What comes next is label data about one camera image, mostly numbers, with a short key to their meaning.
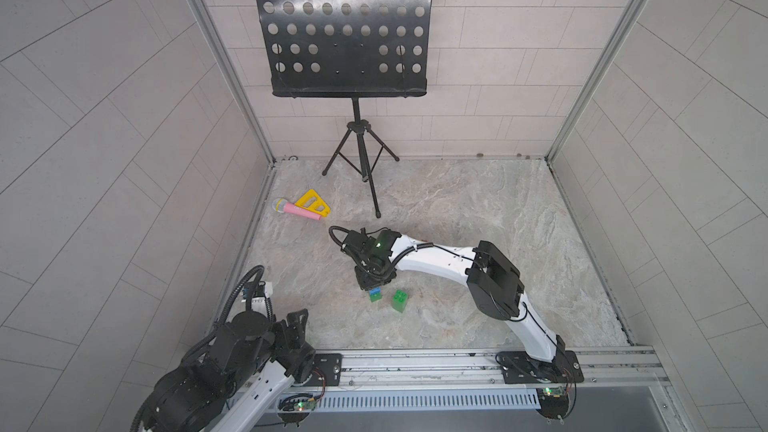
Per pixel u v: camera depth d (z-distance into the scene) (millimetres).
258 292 559
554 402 694
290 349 541
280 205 984
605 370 721
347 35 684
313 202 1020
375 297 814
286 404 692
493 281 509
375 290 817
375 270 627
